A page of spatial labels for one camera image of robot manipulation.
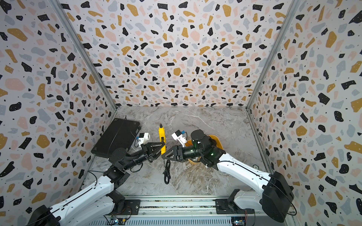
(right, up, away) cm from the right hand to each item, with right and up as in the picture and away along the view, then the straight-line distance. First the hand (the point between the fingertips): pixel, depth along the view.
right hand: (166, 159), depth 64 cm
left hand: (-1, +5, +1) cm, 6 cm away
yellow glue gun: (0, -3, +1) cm, 3 cm away
